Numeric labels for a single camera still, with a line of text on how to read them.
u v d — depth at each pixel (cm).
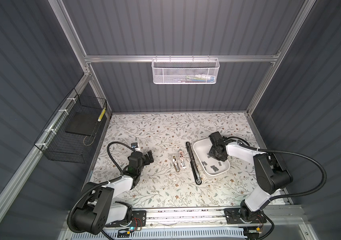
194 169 89
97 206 43
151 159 84
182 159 93
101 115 81
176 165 91
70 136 72
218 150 70
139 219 72
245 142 84
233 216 73
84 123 74
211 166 91
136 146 79
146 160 82
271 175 47
